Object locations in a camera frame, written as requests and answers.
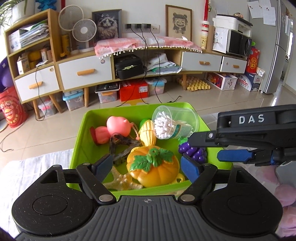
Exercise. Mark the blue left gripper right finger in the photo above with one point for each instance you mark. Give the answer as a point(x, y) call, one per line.
point(200, 176)

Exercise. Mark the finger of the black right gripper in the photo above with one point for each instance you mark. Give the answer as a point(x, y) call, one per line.
point(202, 139)

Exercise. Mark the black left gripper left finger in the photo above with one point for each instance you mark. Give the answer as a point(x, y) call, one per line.
point(92, 176)

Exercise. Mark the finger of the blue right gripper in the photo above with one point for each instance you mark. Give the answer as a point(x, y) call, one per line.
point(241, 155)

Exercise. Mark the purple toy grapes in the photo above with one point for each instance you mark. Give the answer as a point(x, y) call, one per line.
point(197, 154)

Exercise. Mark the yellow toy pot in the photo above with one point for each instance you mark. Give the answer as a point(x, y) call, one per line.
point(178, 179)

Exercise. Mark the beige starfish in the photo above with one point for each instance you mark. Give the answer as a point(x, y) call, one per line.
point(122, 182)

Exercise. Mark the clear cotton swab jar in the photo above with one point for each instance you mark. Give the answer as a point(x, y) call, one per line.
point(171, 122)

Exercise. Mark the pink toy pig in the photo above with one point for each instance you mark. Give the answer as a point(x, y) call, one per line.
point(114, 124)

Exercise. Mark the orange toy pumpkin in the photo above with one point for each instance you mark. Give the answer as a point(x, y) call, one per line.
point(152, 166)

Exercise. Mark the yellow toy corn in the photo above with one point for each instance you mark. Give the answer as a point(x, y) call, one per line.
point(147, 133)

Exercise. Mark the yellow egg tray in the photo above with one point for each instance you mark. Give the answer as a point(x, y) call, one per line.
point(192, 84)

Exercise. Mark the green plastic storage box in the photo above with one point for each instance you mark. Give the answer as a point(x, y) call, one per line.
point(86, 151)

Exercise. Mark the white toy box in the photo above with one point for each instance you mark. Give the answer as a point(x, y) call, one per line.
point(223, 81)

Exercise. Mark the grey checked tablecloth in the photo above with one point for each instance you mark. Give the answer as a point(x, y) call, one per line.
point(17, 176)

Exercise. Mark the blue-lid clear storage bin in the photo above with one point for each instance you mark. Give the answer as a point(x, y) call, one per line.
point(74, 99)

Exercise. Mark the red cardboard box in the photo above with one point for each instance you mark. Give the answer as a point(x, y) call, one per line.
point(133, 89)

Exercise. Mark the black microwave oven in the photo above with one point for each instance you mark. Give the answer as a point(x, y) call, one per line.
point(238, 44)

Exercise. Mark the red printed bucket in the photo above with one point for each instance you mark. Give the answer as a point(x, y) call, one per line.
point(13, 110)

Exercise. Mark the black case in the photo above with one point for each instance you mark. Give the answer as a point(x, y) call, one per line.
point(128, 66)

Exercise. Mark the silver refrigerator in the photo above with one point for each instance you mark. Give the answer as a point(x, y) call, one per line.
point(270, 29)

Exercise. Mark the white printer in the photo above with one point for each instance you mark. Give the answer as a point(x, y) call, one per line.
point(235, 23)

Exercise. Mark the framed cartoon girl picture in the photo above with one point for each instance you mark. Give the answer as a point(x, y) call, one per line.
point(179, 21)

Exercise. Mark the pink lace cloth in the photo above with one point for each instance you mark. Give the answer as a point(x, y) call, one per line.
point(104, 48)

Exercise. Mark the white desk fan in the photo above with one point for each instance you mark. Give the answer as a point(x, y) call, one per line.
point(84, 31)

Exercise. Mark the framed cat picture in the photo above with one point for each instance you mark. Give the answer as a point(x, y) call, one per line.
point(108, 23)

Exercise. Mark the white rear fan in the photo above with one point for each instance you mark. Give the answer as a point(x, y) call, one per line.
point(69, 16)

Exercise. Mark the blue Stitch plush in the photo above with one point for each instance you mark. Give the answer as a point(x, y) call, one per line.
point(46, 4)

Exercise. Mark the potted green plant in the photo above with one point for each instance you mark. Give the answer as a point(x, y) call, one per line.
point(14, 11)

